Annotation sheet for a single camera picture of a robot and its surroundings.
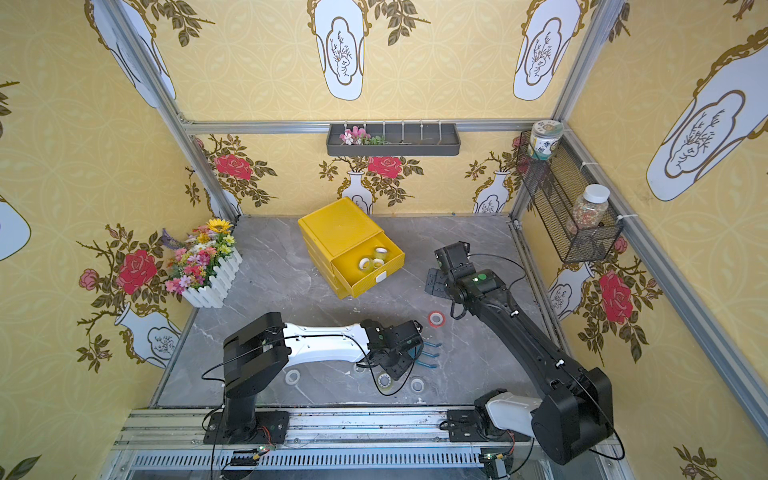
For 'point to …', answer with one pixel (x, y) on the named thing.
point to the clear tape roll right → (417, 385)
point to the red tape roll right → (436, 319)
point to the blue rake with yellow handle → (416, 350)
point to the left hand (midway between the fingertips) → (391, 355)
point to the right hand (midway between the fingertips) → (452, 281)
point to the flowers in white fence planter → (204, 263)
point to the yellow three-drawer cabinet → (349, 250)
